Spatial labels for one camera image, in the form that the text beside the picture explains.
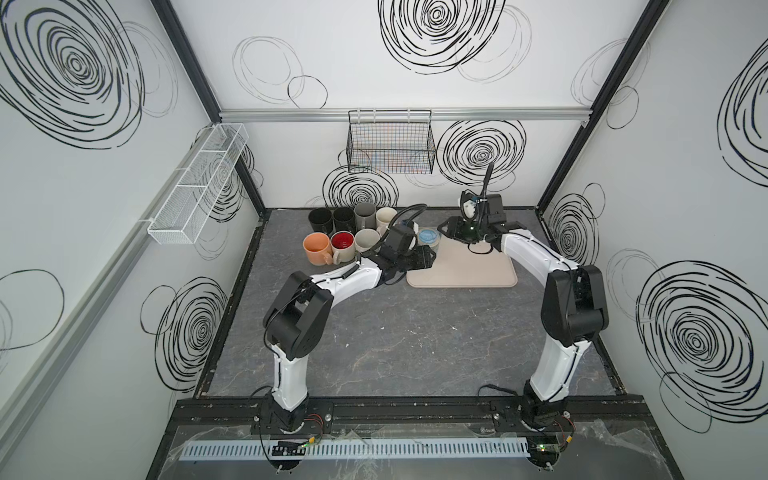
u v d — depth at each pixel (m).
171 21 0.72
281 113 0.91
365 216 1.05
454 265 1.04
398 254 0.72
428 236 0.96
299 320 0.49
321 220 1.05
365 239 0.99
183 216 0.72
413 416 0.75
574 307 0.50
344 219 1.08
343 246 1.00
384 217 1.12
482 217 0.75
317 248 1.01
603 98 0.87
